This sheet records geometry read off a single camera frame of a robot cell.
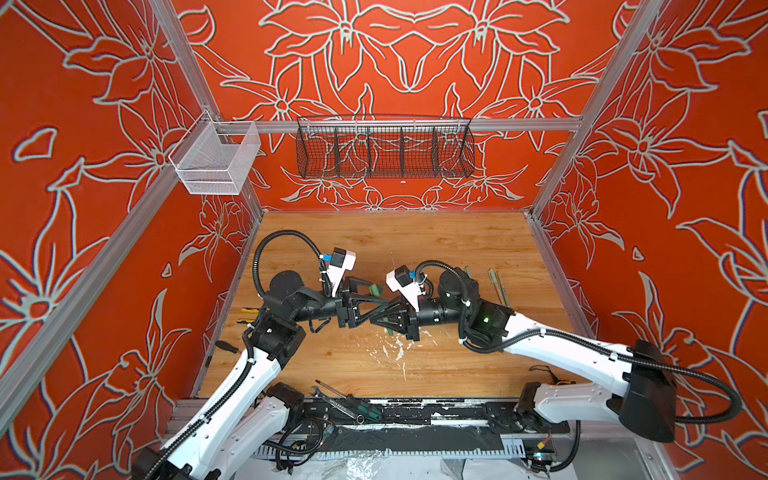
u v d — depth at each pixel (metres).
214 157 0.93
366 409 0.73
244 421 0.55
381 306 0.59
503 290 0.96
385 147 0.97
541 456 0.68
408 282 0.56
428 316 0.58
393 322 0.61
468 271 1.01
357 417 0.74
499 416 0.74
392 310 0.59
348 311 0.54
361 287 0.62
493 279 0.99
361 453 0.69
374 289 0.58
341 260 0.55
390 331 0.61
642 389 0.39
